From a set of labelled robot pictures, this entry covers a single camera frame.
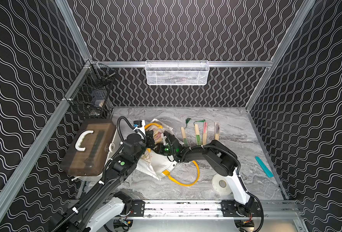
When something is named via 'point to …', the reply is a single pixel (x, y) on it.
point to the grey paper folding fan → (217, 130)
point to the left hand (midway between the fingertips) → (152, 128)
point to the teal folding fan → (268, 173)
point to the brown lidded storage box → (88, 151)
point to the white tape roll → (220, 184)
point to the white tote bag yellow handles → (154, 163)
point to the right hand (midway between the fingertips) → (152, 148)
